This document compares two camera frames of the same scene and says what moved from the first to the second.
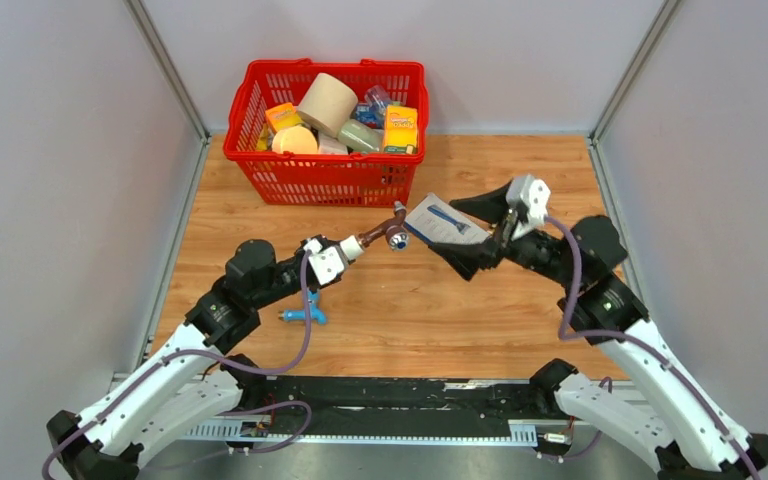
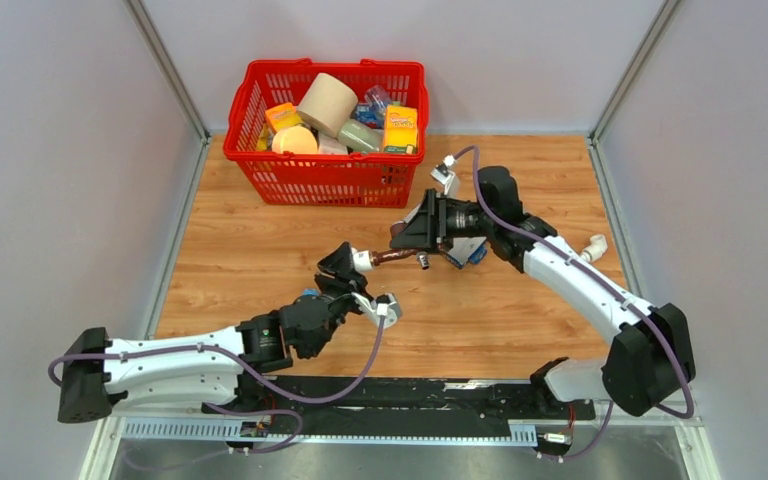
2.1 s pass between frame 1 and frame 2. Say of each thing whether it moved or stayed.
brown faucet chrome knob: moved
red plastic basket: stayed
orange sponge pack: stayed
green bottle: stayed
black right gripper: moved
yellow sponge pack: stayed
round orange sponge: stayed
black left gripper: moved
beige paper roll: stayed
